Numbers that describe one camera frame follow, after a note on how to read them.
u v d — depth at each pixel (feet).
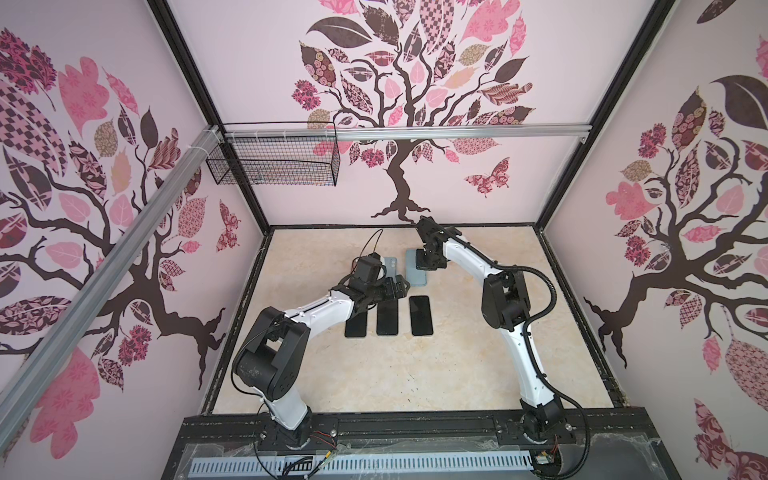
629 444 2.37
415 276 3.37
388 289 2.66
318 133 2.99
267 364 1.50
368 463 2.30
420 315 3.11
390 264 3.61
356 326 3.05
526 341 2.07
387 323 3.02
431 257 2.88
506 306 2.07
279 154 3.11
